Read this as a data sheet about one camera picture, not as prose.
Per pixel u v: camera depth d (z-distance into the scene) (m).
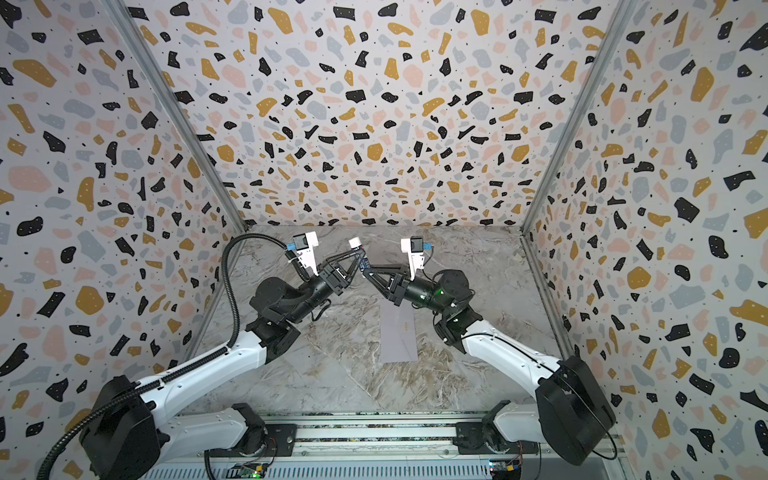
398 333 0.93
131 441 0.38
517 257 1.14
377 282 0.67
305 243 0.59
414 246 0.61
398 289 0.61
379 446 0.73
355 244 0.64
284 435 0.75
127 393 0.42
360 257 0.64
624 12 0.71
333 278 0.60
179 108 0.86
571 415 0.42
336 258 0.61
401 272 0.63
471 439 0.73
